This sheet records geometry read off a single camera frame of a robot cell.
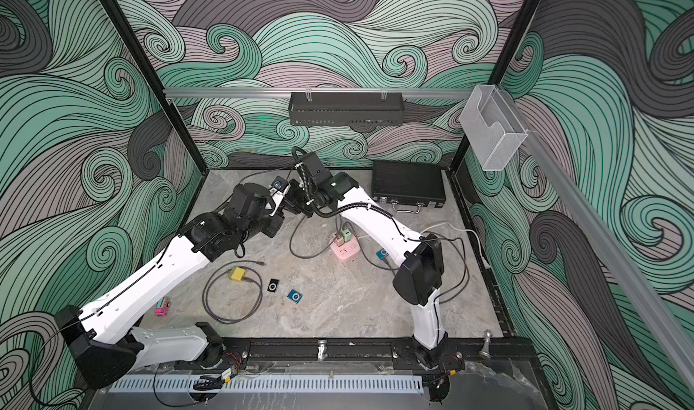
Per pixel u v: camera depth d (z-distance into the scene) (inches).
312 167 23.5
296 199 26.4
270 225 25.0
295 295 32.8
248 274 34.7
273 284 33.7
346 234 35.6
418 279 20.6
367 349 29.4
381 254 36.4
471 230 39.8
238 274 34.5
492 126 30.8
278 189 24.1
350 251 36.2
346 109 36.9
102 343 15.2
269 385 29.9
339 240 35.4
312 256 36.3
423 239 18.9
